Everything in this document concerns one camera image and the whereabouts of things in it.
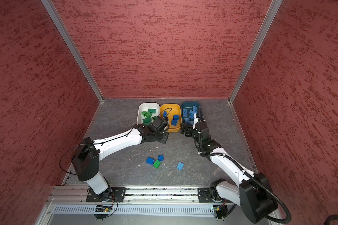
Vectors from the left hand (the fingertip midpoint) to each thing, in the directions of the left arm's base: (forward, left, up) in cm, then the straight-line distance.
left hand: (164, 138), depth 85 cm
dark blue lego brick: (+26, +2, -8) cm, 27 cm away
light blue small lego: (-14, -10, -9) cm, 19 cm away
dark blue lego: (+19, -6, -8) cm, 21 cm away
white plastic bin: (+32, +19, -6) cm, 37 cm away
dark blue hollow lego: (-9, +3, -9) cm, 13 cm away
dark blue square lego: (-11, +9, -9) cm, 17 cm away
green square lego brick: (+25, +16, -8) cm, 30 cm away
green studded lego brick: (+30, +12, -9) cm, 33 cm away
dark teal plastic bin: (+35, -17, -9) cm, 40 cm away
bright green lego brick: (-13, +5, -9) cm, 16 cm away
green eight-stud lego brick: (+20, +15, -8) cm, 26 cm away
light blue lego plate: (+28, -14, -8) cm, 33 cm away
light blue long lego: (+28, -20, -8) cm, 36 cm away
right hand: (+5, -13, +6) cm, 15 cm away
